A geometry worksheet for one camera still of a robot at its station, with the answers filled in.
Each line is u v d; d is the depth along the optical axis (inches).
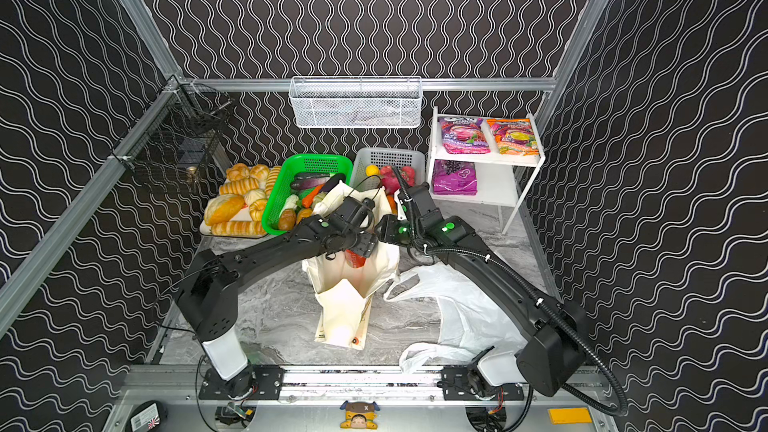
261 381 29.4
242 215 42.6
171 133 36.3
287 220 38.2
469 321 32.2
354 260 35.9
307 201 41.9
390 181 42.4
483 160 31.4
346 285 24.3
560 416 27.6
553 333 15.6
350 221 26.7
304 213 39.6
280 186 41.8
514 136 31.5
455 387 29.0
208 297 18.1
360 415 27.0
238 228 39.5
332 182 45.0
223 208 40.7
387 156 46.1
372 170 45.6
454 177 35.3
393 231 26.5
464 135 31.5
